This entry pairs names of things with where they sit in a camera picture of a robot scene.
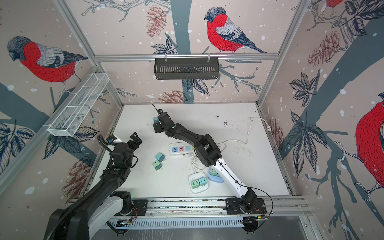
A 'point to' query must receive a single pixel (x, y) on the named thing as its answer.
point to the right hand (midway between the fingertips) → (159, 124)
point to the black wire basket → (186, 69)
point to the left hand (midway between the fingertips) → (130, 136)
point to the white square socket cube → (194, 176)
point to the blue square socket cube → (214, 176)
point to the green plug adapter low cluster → (157, 165)
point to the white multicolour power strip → (177, 148)
